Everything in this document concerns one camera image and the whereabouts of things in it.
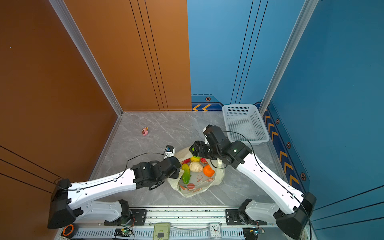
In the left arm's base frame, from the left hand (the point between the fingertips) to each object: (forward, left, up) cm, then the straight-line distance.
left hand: (179, 166), depth 76 cm
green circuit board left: (-27, +26, -16) cm, 41 cm away
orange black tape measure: (-27, +50, -12) cm, 58 cm away
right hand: (+3, -7, +11) cm, 14 cm away
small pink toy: (+31, +28, -12) cm, 43 cm away
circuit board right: (-27, -36, -15) cm, 47 cm away
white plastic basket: (+42, -45, -13) cm, 62 cm away
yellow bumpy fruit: (+9, -6, -9) cm, 14 cm away
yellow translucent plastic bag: (+1, -10, -14) cm, 17 cm away
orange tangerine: (+1, -15, -10) cm, 18 cm away
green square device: (-26, +7, -12) cm, 30 cm away
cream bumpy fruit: (+4, -9, -9) cm, 13 cm away
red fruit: (+7, -13, -8) cm, 17 cm away
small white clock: (-26, -18, -12) cm, 33 cm away
